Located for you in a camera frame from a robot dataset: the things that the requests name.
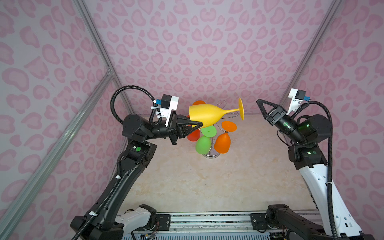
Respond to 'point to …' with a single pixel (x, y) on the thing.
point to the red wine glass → (194, 136)
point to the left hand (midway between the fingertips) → (201, 124)
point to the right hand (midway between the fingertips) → (259, 102)
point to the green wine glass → (203, 144)
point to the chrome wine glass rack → (215, 155)
